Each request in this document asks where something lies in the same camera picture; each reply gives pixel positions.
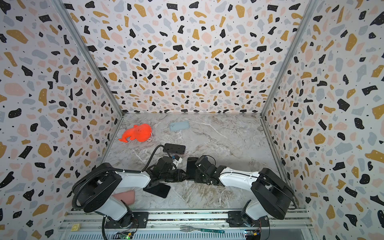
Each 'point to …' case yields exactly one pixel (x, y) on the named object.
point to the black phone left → (161, 190)
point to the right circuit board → (253, 234)
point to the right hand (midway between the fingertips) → (192, 176)
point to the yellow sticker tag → (76, 227)
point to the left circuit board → (123, 235)
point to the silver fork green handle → (187, 228)
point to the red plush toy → (141, 133)
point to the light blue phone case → (177, 126)
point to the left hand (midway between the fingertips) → (188, 175)
